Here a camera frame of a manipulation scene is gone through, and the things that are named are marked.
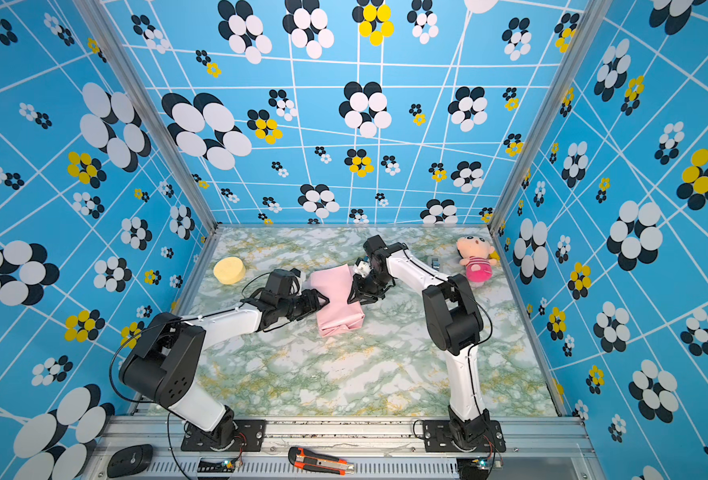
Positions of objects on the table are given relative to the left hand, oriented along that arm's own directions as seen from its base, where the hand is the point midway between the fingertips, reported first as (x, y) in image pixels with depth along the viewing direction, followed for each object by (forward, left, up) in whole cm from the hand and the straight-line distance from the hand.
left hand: (327, 302), depth 91 cm
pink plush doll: (+21, -50, +1) cm, 55 cm away
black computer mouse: (-40, +43, -4) cm, 59 cm away
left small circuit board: (-40, +24, -9) cm, 48 cm away
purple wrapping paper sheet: (-4, -3, 0) cm, 5 cm away
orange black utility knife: (-39, +3, -6) cm, 40 cm away
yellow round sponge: (+15, +36, -4) cm, 39 cm away
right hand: (+1, -8, -1) cm, 8 cm away
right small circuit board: (-41, -37, -6) cm, 56 cm away
